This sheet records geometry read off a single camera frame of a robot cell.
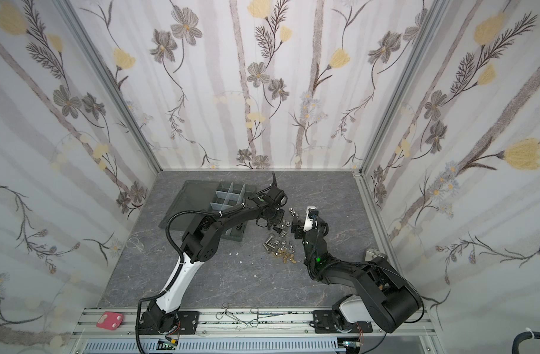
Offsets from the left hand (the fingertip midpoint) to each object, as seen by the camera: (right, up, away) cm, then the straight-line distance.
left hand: (283, 215), depth 101 cm
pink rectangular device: (-60, -33, -27) cm, 74 cm away
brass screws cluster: (0, -15, -10) cm, 18 cm away
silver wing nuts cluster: (-3, -12, -8) cm, 15 cm away
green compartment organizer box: (-35, +9, +7) cm, 37 cm away
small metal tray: (+37, -15, -10) cm, 41 cm away
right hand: (+9, +3, -16) cm, 18 cm away
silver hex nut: (+4, +3, +3) cm, 6 cm away
